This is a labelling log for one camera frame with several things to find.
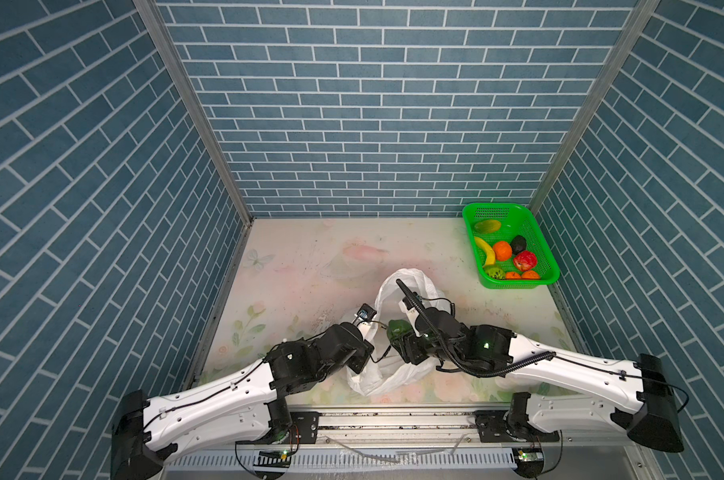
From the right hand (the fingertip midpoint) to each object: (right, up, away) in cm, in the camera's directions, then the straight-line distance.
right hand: (394, 336), depth 73 cm
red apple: (+47, +17, +29) cm, 57 cm away
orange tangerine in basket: (+47, +12, +26) cm, 56 cm away
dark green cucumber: (+1, +3, -2) cm, 4 cm away
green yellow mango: (+39, +30, +42) cm, 64 cm away
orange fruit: (+39, +21, +30) cm, 53 cm away
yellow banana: (+37, +20, +34) cm, 54 cm away
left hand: (-5, -1, 0) cm, 6 cm away
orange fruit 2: (+41, +12, +26) cm, 50 cm away
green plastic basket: (+49, +32, +41) cm, 72 cm away
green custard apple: (+35, +13, +23) cm, 44 cm away
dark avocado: (+47, +23, +35) cm, 63 cm away
